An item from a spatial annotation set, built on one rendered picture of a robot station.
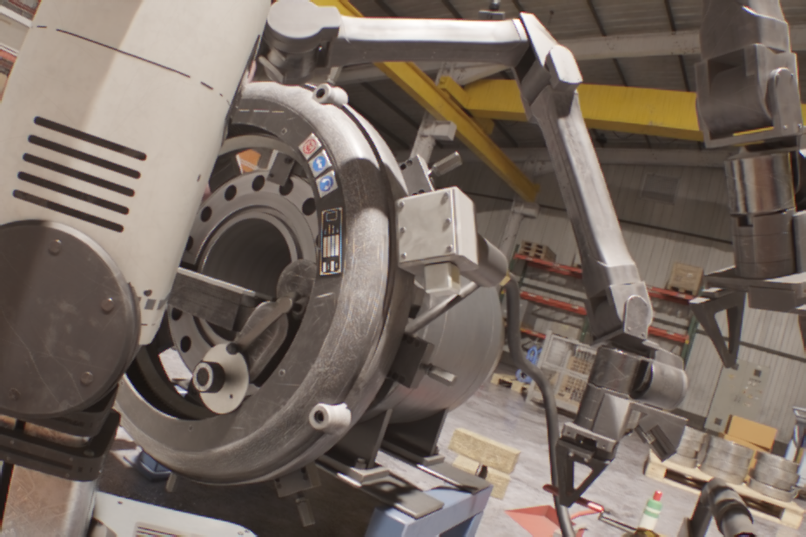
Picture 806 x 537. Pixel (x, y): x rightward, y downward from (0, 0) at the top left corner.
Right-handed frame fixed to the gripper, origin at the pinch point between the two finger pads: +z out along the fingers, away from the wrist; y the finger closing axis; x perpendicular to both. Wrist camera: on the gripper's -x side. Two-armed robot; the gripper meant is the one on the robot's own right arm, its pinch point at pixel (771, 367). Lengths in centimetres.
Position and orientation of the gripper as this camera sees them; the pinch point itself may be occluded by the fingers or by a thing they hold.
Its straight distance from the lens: 58.4
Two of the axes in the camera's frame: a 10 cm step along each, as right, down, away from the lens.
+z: 1.8, 9.8, 1.3
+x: -9.4, 2.1, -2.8
